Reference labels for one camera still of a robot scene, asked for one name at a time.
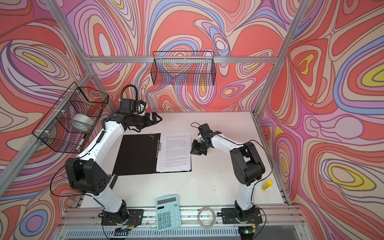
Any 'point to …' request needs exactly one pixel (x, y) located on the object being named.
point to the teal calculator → (168, 214)
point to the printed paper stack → (175, 154)
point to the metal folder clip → (157, 148)
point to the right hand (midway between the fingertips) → (191, 155)
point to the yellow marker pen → (267, 185)
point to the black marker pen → (81, 142)
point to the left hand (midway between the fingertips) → (157, 119)
